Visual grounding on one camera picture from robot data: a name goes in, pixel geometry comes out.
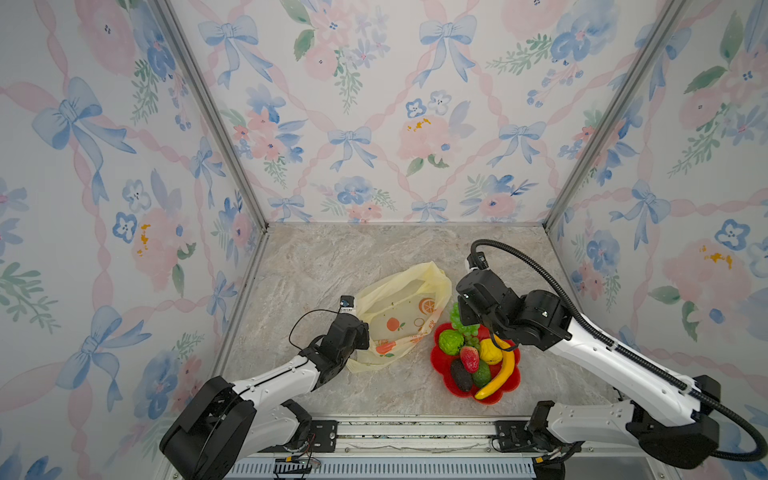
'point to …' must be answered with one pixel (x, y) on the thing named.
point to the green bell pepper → (450, 341)
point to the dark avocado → (462, 377)
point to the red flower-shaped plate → (442, 363)
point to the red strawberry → (470, 358)
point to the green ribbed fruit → (482, 376)
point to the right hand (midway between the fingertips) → (468, 295)
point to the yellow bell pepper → (489, 353)
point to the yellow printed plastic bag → (399, 307)
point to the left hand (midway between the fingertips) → (366, 321)
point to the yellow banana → (504, 373)
